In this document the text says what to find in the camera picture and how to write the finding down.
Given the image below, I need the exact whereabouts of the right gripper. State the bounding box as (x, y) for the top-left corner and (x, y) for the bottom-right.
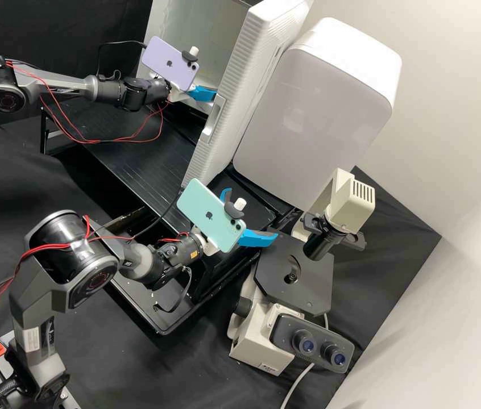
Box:
(192, 187), (280, 257)

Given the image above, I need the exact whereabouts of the grey cable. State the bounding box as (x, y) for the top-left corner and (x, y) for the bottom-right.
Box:
(281, 361), (314, 409)

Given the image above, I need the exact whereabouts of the white box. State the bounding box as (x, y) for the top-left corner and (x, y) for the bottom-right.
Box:
(231, 16), (403, 201)

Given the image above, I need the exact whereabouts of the black platform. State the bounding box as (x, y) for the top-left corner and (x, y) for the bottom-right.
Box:
(206, 166), (305, 227)
(39, 91), (224, 216)

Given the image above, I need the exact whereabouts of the wrist camera phone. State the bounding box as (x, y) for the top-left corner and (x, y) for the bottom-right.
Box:
(176, 178), (248, 252)
(140, 36), (202, 93)

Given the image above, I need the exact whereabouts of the incubator door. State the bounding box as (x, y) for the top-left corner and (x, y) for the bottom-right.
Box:
(179, 0), (314, 189)

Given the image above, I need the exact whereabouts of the right wrist camera phone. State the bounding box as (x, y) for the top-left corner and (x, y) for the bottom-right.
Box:
(176, 178), (248, 252)

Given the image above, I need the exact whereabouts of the left wrist camera phone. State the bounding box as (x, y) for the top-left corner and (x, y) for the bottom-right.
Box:
(140, 36), (202, 93)

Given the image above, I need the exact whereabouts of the black tray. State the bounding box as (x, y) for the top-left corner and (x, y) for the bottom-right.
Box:
(103, 204), (282, 337)

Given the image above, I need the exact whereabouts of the cream microscope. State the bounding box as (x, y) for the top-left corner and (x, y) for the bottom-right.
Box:
(227, 168), (378, 375)

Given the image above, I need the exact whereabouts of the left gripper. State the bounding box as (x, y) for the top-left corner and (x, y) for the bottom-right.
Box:
(167, 84), (217, 104)

